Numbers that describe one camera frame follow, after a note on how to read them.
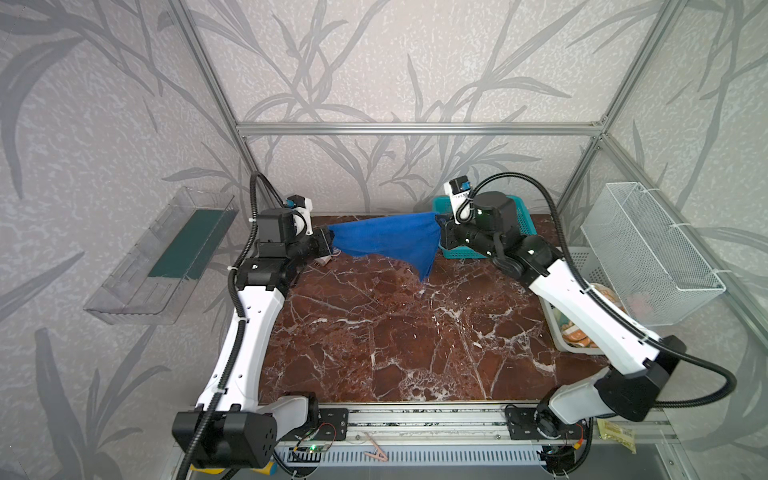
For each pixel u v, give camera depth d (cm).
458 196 58
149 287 63
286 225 55
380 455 69
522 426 73
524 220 108
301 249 60
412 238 76
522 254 50
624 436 71
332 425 72
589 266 101
